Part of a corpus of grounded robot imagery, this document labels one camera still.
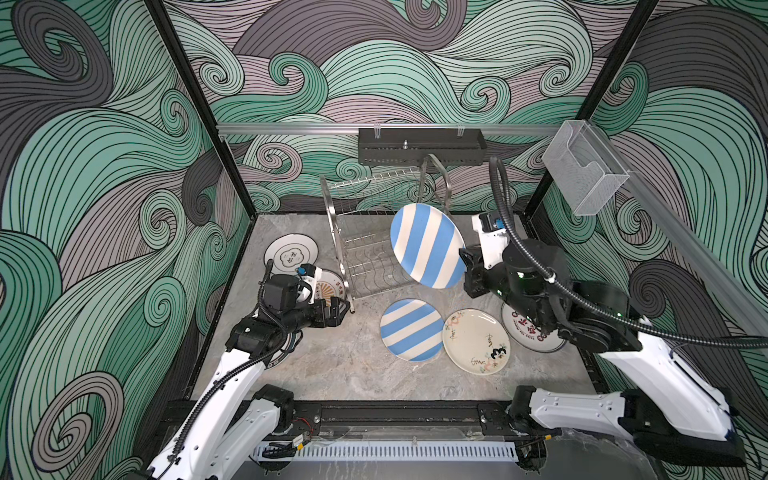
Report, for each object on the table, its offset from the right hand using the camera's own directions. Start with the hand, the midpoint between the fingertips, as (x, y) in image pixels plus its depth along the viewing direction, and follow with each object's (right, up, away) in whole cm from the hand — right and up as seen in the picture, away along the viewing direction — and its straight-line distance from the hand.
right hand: (463, 253), depth 57 cm
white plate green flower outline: (-49, -3, +50) cm, 70 cm away
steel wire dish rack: (-21, +11, +27) cm, 36 cm away
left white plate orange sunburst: (-32, -13, +41) cm, 54 cm away
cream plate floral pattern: (+12, -28, +29) cm, 42 cm away
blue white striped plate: (-6, -25, +31) cm, 41 cm away
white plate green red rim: (-42, -28, +28) cm, 58 cm away
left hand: (-27, -14, +18) cm, 35 cm away
